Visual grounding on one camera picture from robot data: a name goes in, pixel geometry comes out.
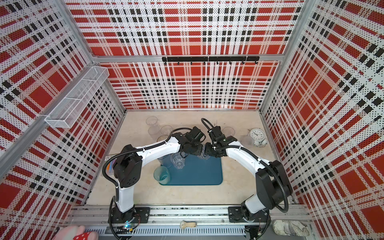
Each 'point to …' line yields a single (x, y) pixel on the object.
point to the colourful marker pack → (109, 169)
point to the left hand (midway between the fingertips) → (200, 150)
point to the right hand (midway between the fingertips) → (209, 151)
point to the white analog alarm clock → (258, 135)
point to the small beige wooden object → (184, 224)
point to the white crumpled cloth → (289, 227)
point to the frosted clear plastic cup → (154, 131)
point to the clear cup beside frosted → (166, 129)
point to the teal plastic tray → (197, 171)
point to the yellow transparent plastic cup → (162, 137)
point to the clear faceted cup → (178, 160)
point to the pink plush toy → (75, 232)
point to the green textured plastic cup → (162, 174)
